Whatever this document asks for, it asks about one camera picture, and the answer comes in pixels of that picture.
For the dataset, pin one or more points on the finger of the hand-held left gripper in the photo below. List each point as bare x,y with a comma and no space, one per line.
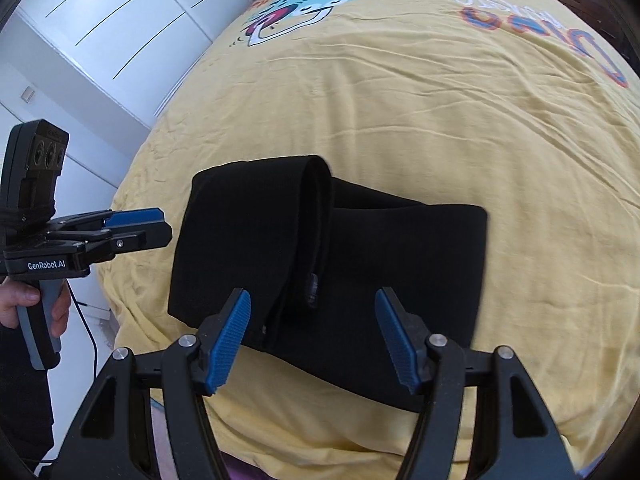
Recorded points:
135,217
135,241

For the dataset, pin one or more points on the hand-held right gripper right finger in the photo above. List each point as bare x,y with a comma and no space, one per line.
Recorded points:
395,340

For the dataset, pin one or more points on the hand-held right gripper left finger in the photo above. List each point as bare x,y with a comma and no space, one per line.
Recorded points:
230,340

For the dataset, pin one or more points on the black pants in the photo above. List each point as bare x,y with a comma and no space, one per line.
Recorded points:
375,260

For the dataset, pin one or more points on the person's left hand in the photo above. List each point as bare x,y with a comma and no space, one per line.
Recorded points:
10,305

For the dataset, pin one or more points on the white wardrobe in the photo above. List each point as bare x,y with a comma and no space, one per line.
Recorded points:
125,20

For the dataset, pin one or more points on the person's dark clothing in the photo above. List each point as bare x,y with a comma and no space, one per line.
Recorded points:
20,400

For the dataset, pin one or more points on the yellow printed blanket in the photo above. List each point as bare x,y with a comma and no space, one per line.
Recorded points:
400,110

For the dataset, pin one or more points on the beige wall switch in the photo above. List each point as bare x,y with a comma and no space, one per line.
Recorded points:
28,95

